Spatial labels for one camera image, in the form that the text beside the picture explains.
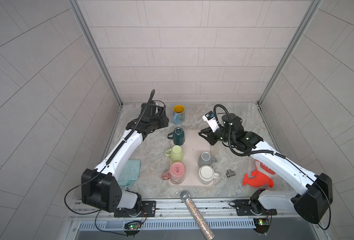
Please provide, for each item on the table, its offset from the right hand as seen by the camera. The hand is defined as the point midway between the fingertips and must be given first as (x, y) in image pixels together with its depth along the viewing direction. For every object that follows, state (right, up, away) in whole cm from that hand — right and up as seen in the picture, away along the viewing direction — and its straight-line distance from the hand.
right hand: (200, 133), depth 73 cm
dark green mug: (-11, -4, +14) cm, 18 cm away
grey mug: (+3, -15, +5) cm, 16 cm away
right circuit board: (+28, -42, -5) cm, 51 cm away
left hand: (-17, +8, +8) cm, 20 cm away
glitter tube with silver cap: (-7, -30, -2) cm, 31 cm away
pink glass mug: (-12, -20, -2) cm, 23 cm away
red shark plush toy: (+31, -24, +2) cm, 39 cm away
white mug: (+4, -22, +3) cm, 22 cm away
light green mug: (-12, -12, +6) cm, 18 cm away
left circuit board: (-30, -40, -9) cm, 51 cm away
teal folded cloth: (-38, -23, +8) cm, 45 cm away
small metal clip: (+17, -23, +8) cm, 30 cm away
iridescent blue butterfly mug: (-12, +10, +26) cm, 30 cm away
